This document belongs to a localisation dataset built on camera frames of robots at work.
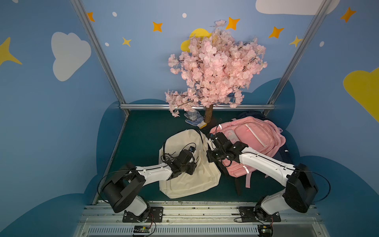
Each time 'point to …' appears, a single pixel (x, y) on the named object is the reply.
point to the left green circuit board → (141, 229)
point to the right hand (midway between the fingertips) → (208, 154)
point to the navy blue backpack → (283, 153)
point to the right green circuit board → (265, 230)
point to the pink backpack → (263, 137)
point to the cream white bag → (207, 175)
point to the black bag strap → (238, 184)
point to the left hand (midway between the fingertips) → (194, 162)
